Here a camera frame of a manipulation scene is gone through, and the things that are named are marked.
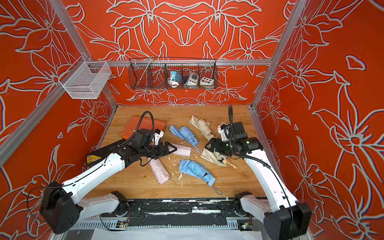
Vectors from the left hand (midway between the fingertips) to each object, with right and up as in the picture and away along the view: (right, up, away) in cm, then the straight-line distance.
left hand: (173, 150), depth 76 cm
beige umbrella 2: (+30, -9, +9) cm, 33 cm away
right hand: (+18, +2, -3) cm, 18 cm away
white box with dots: (+19, +41, +18) cm, 49 cm away
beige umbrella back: (+23, +12, -5) cm, 26 cm away
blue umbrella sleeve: (-1, +8, +24) cm, 25 cm away
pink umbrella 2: (+4, -3, +15) cm, 15 cm away
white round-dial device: (+10, +41, +15) cm, 44 cm away
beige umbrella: (+18, +11, +26) cm, 33 cm away
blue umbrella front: (+14, -13, +5) cm, 19 cm away
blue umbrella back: (+6, +6, +22) cm, 24 cm away
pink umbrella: (-8, -14, +5) cm, 17 cm away
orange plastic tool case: (-33, +13, +30) cm, 47 cm away
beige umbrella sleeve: (+23, -7, +14) cm, 28 cm away
